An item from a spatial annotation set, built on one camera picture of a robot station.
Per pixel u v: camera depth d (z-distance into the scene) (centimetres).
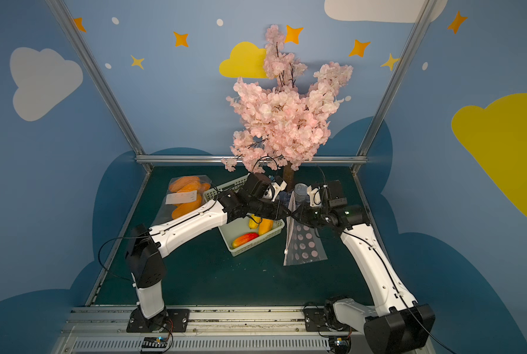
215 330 73
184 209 98
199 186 103
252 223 96
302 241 93
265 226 93
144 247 51
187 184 101
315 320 75
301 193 104
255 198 62
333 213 52
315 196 66
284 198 76
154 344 73
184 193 96
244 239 89
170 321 73
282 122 60
